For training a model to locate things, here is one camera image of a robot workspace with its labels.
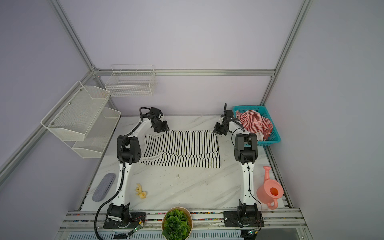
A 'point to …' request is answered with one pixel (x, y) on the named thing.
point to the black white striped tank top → (182, 149)
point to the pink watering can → (270, 191)
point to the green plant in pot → (177, 224)
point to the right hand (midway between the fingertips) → (213, 129)
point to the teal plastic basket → (274, 136)
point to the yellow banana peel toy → (142, 194)
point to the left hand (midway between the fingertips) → (166, 129)
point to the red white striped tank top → (254, 121)
